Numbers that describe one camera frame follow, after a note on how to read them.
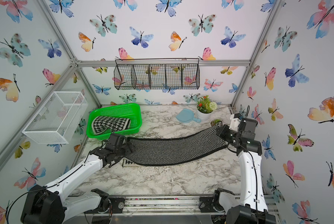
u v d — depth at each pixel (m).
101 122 0.94
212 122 0.99
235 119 0.67
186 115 1.15
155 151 0.93
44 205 0.42
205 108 1.00
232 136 0.62
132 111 1.14
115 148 0.65
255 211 0.38
